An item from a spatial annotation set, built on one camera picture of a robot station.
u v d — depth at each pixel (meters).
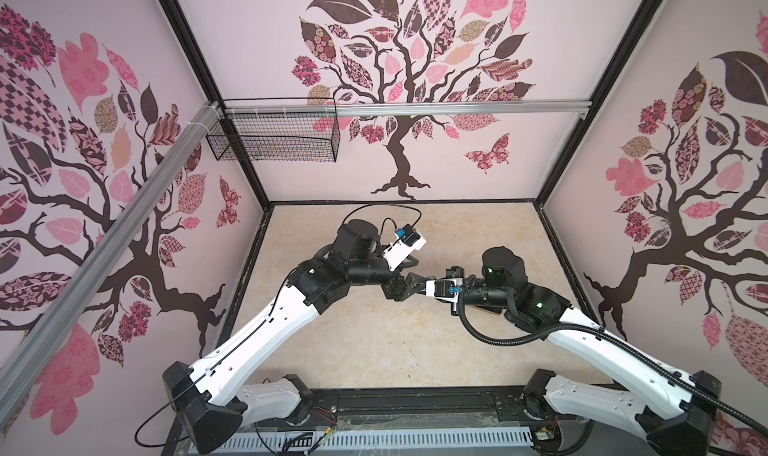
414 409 0.75
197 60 0.79
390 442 0.70
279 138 1.22
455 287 0.53
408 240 0.54
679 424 0.39
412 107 0.93
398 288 0.56
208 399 0.37
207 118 0.82
